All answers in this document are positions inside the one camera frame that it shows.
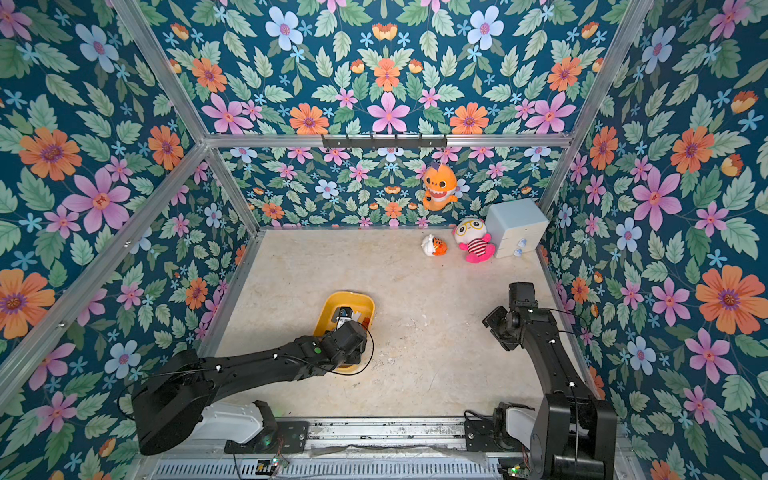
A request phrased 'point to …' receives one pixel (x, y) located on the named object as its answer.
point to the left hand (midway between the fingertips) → (362, 345)
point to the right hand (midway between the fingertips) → (491, 323)
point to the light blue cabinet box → (517, 227)
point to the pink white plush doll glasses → (470, 235)
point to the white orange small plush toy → (433, 246)
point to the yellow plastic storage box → (363, 307)
